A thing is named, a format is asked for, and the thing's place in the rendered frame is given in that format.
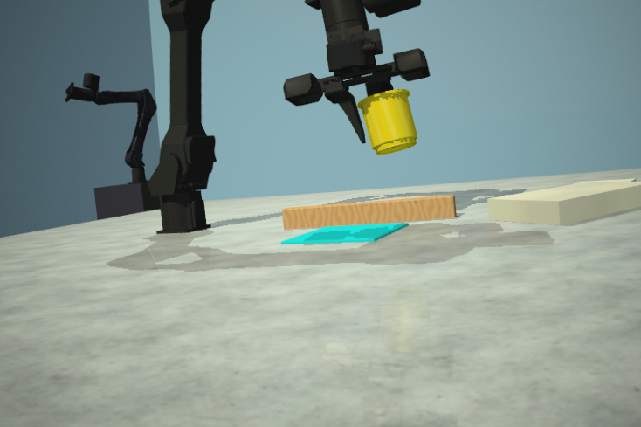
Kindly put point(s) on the yellow cup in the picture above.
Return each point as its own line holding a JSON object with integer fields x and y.
{"x": 389, "y": 121}

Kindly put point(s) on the cream flat rectangular pad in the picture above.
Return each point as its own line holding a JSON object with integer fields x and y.
{"x": 566, "y": 204}

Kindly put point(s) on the orange wooden plank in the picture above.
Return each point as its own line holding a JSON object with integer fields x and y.
{"x": 377, "y": 212}

